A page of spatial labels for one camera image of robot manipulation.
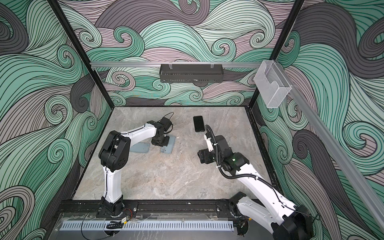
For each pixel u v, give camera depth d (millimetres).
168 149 951
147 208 751
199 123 1106
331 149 528
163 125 781
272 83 788
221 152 570
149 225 697
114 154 535
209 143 686
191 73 959
